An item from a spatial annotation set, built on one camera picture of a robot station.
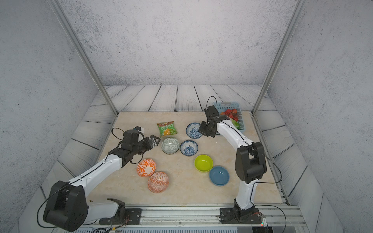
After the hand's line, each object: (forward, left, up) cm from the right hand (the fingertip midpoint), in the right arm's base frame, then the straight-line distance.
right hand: (200, 131), depth 91 cm
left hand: (-8, +25, +1) cm, 26 cm away
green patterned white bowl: (-4, +20, -10) cm, 23 cm away
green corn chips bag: (+10, +24, -9) cm, 27 cm away
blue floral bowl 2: (-4, +8, -14) cm, 16 cm away
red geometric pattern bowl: (-26, +25, -14) cm, 39 cm away
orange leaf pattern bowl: (-18, +33, -12) cm, 40 cm away
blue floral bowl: (+4, +5, -4) cm, 7 cm away
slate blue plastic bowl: (-23, -11, -13) cm, 28 cm away
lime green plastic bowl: (-14, -2, -14) cm, 20 cm away
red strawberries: (+25, -26, -11) cm, 38 cm away
